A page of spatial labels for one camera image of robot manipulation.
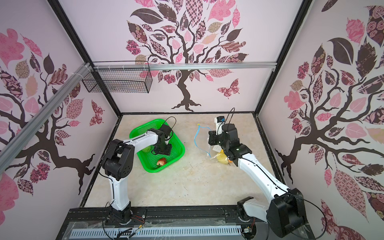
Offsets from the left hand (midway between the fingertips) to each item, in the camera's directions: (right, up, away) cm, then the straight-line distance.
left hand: (165, 153), depth 96 cm
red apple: (0, -3, -8) cm, 9 cm away
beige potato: (+36, -1, -7) cm, 37 cm away
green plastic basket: (-6, -5, -4) cm, 9 cm away
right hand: (+28, +16, -16) cm, 36 cm away
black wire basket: (-27, +51, -1) cm, 57 cm away
